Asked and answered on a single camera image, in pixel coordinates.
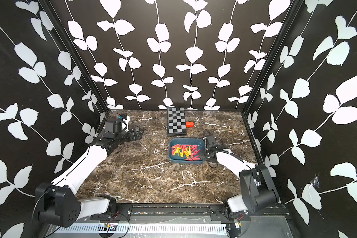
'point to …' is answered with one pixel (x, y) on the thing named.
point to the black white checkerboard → (176, 122)
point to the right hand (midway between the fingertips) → (201, 152)
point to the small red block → (190, 124)
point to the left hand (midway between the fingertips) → (138, 129)
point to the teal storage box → (179, 160)
